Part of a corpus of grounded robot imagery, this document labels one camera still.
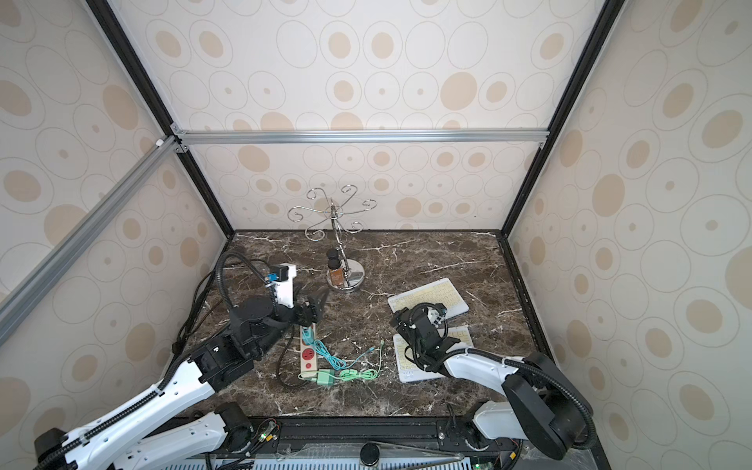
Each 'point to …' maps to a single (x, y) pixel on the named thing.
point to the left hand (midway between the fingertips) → (324, 286)
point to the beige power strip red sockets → (308, 360)
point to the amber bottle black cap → (334, 264)
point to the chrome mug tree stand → (353, 272)
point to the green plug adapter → (325, 379)
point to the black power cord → (185, 324)
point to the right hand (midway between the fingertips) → (410, 320)
